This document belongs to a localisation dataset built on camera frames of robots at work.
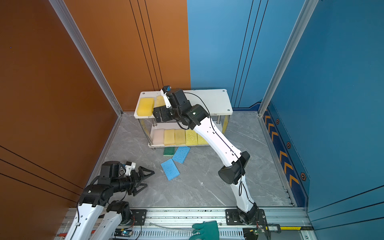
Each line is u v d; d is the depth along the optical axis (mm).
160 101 749
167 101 553
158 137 945
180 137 961
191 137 953
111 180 561
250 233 706
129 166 704
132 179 633
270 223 724
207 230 688
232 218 725
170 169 889
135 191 681
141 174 635
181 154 942
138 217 738
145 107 726
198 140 940
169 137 945
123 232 706
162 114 610
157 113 619
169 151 960
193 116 496
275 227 698
